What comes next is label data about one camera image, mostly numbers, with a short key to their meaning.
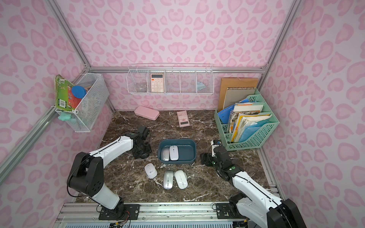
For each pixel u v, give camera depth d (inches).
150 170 33.3
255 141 35.6
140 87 37.4
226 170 23.9
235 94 38.3
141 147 29.8
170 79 38.9
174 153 36.5
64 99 27.5
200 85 39.5
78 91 29.4
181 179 32.2
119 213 25.8
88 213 29.5
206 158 30.0
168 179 32.3
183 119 44.6
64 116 24.9
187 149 38.2
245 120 31.4
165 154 36.5
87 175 17.8
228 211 28.5
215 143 29.7
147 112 46.2
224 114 38.7
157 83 37.4
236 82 36.8
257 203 18.4
